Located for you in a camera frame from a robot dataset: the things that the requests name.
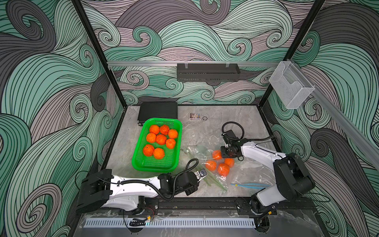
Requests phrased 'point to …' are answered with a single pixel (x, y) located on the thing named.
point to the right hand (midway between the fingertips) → (223, 154)
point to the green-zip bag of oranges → (209, 162)
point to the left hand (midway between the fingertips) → (198, 178)
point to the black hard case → (157, 109)
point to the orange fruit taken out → (154, 129)
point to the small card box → (195, 116)
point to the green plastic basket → (158, 146)
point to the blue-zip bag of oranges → (245, 181)
